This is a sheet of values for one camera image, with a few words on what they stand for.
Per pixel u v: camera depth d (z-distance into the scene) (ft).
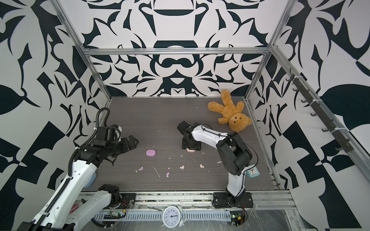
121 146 2.20
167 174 2.71
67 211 1.36
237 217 2.34
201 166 2.79
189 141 2.54
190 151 2.91
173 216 2.25
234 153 1.61
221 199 2.44
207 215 2.34
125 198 2.44
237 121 3.16
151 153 2.93
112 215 2.38
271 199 2.51
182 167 2.78
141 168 2.77
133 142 2.25
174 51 3.01
